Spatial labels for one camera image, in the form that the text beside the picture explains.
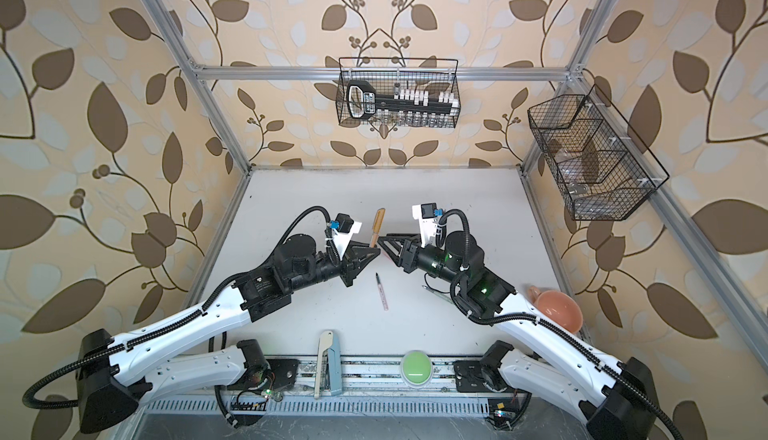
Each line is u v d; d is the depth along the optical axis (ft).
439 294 2.04
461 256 1.63
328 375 2.37
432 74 2.98
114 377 1.31
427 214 1.99
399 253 1.99
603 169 2.39
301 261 1.74
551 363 1.52
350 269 1.93
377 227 2.10
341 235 1.90
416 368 2.43
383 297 2.91
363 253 2.14
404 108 2.76
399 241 1.99
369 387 2.42
